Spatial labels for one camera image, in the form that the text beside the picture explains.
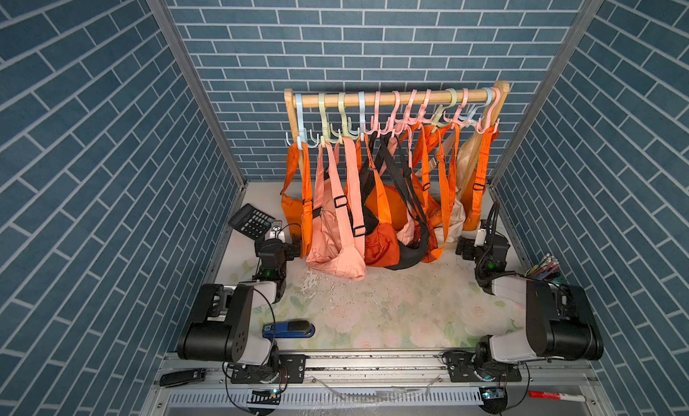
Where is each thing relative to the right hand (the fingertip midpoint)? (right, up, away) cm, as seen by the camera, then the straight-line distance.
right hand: (476, 239), depth 94 cm
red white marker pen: (+6, -38, -25) cm, 45 cm away
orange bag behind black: (-19, +18, -15) cm, 30 cm away
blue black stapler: (-61, -24, -17) cm, 68 cm away
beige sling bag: (-9, +6, -6) cm, 12 cm away
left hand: (-67, +2, -2) cm, 67 cm away
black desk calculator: (-84, +6, +11) cm, 85 cm away
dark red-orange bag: (-35, +1, -18) cm, 39 cm away
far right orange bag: (-8, +17, -18) cm, 26 cm away
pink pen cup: (+12, -6, -17) cm, 22 cm away
